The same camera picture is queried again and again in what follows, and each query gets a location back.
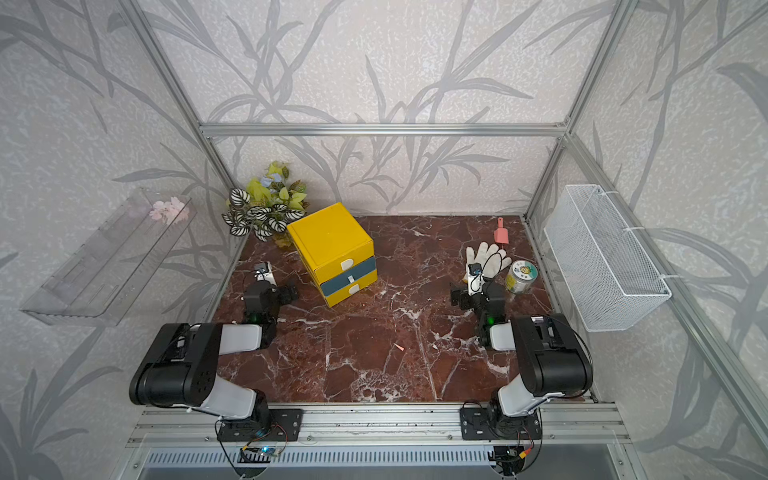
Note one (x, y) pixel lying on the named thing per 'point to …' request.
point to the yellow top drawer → (345, 262)
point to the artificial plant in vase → (267, 206)
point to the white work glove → (492, 260)
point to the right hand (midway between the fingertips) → (466, 277)
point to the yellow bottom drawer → (356, 286)
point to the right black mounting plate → (492, 423)
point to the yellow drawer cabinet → (338, 251)
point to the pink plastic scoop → (501, 235)
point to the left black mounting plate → (265, 425)
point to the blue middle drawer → (349, 276)
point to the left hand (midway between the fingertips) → (277, 278)
